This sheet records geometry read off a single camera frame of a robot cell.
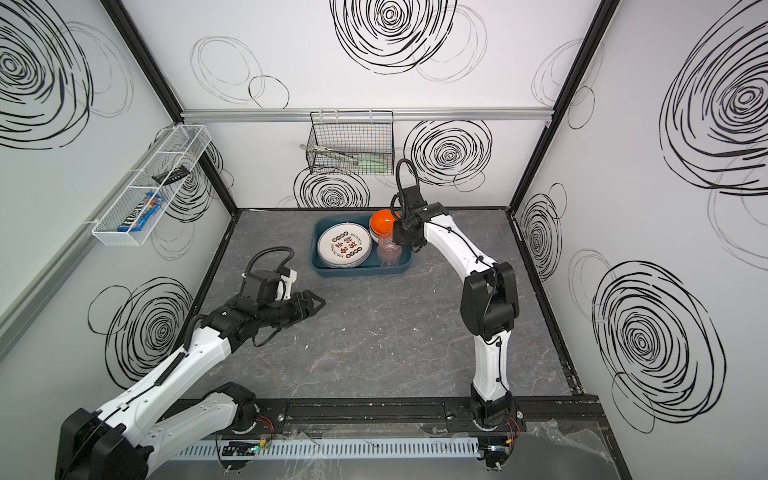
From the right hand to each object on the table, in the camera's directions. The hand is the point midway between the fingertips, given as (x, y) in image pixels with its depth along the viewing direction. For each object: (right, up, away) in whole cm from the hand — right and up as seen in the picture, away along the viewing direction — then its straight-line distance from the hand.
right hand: (396, 237), depth 92 cm
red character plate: (-18, -3, +13) cm, 23 cm away
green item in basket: (-7, +22, -5) cm, 24 cm away
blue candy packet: (-63, +6, -20) cm, 66 cm away
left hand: (-21, -18, -13) cm, 31 cm away
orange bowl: (-4, +6, +13) cm, 15 cm away
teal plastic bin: (-26, -11, +7) cm, 29 cm away
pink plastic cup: (-3, -5, +4) cm, 7 cm away
